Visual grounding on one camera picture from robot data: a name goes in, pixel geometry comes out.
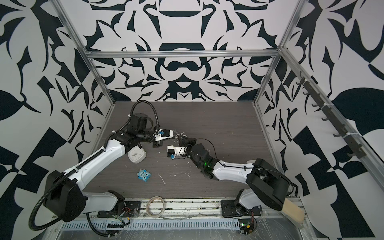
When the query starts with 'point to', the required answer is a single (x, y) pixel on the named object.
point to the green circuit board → (246, 226)
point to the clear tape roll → (148, 210)
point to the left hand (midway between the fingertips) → (174, 131)
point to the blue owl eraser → (143, 175)
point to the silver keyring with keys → (180, 135)
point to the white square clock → (136, 154)
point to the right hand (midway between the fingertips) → (183, 131)
